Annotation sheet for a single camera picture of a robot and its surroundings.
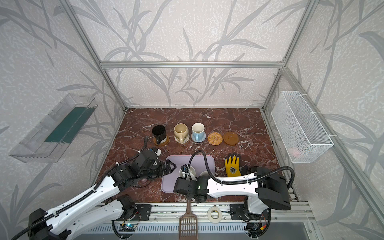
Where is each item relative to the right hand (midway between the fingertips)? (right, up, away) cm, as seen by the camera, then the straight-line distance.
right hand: (189, 181), depth 78 cm
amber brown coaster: (-19, +17, +18) cm, 31 cm away
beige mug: (-7, +26, +23) cm, 35 cm away
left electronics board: (-29, -19, -7) cm, 36 cm away
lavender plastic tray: (+5, +13, -8) cm, 16 cm away
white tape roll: (+14, -16, -7) cm, 22 cm away
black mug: (-20, +25, +17) cm, 37 cm away
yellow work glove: (+25, +6, +9) cm, 27 cm away
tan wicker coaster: (+16, +20, +23) cm, 35 cm away
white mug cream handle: (+2, +8, -9) cm, 12 cm away
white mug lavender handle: (+8, +4, +1) cm, 9 cm away
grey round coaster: (+8, +20, +23) cm, 32 cm away
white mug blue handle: (+4, +26, +19) cm, 32 cm away
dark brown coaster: (+27, +20, +25) cm, 42 cm away
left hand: (-8, +10, -3) cm, 13 cm away
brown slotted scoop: (+1, -17, -8) cm, 19 cm away
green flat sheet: (-49, +30, -15) cm, 60 cm away
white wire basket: (+49, +26, -18) cm, 59 cm away
